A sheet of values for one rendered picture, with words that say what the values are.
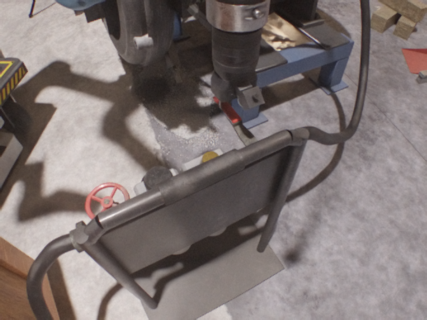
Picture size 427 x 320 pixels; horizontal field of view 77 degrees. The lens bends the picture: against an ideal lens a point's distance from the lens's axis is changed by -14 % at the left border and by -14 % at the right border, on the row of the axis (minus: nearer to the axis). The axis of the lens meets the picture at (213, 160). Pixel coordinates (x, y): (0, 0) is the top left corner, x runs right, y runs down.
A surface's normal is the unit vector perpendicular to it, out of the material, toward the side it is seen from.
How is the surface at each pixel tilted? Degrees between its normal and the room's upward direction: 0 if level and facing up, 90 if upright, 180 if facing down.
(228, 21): 90
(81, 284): 0
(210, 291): 0
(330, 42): 0
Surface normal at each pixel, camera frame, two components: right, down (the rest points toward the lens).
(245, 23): 0.18, 0.81
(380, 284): 0.00, -0.58
